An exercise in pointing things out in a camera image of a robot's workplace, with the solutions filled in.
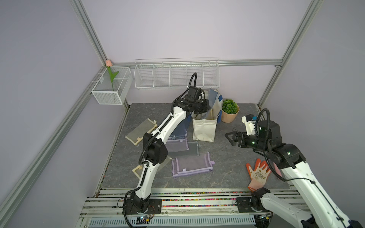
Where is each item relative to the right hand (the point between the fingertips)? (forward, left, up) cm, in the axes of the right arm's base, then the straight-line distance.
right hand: (231, 134), depth 69 cm
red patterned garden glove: (-11, -20, -27) cm, 35 cm away
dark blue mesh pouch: (+21, +27, -29) cm, 45 cm away
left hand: (+20, +6, -3) cm, 21 cm away
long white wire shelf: (+48, +29, +3) cm, 57 cm away
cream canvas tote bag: (+15, +11, -10) cm, 21 cm away
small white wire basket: (+32, +75, +2) cm, 81 cm away
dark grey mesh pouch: (+5, +18, -28) cm, 34 cm away
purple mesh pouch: (+9, +29, -28) cm, 41 cm away
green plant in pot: (+31, -9, -17) cm, 37 cm away
